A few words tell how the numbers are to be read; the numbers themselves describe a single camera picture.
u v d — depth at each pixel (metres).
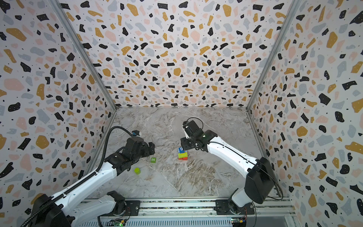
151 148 0.75
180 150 0.87
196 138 0.59
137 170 0.84
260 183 0.42
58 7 0.69
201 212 0.73
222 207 0.74
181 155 0.89
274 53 0.88
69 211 0.41
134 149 0.62
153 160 0.90
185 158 0.91
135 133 0.73
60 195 0.41
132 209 0.73
